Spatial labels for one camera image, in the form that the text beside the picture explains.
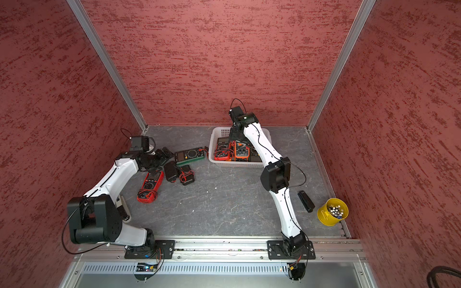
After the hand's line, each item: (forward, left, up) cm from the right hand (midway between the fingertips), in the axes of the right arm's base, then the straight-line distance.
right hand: (241, 141), depth 94 cm
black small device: (-11, +39, -10) cm, 41 cm away
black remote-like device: (-29, -31, -13) cm, 44 cm away
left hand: (-12, +37, -2) cm, 39 cm away
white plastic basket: (+15, +10, -9) cm, 20 cm away
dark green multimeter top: (0, +32, -12) cm, 34 cm away
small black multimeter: (-15, +29, -10) cm, 34 cm away
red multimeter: (-2, +10, -6) cm, 12 cm away
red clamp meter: (-24, +46, -8) cm, 52 cm away
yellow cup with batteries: (-38, -35, 0) cm, 52 cm away
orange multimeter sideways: (-6, 0, 0) cm, 6 cm away
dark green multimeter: (-2, -8, -13) cm, 15 cm away
